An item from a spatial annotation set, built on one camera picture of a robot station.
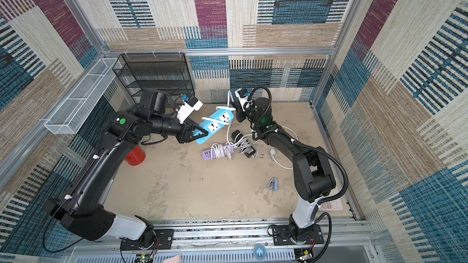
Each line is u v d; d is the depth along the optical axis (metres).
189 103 0.55
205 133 0.62
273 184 0.85
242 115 0.78
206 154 0.92
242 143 0.95
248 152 0.94
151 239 0.68
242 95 0.72
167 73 1.05
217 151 0.92
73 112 0.73
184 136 0.55
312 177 0.48
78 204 0.38
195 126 0.62
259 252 0.71
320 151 0.47
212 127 0.63
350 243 0.73
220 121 0.63
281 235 0.73
